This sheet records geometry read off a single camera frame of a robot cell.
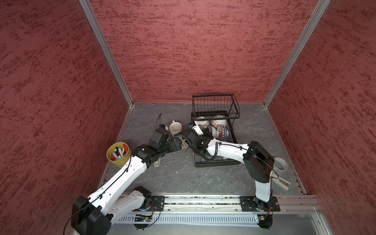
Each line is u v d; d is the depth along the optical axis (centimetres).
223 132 91
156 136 58
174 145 69
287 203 76
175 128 98
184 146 72
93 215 37
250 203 74
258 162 48
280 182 80
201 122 100
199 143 69
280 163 89
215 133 94
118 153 83
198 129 79
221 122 101
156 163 85
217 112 110
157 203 74
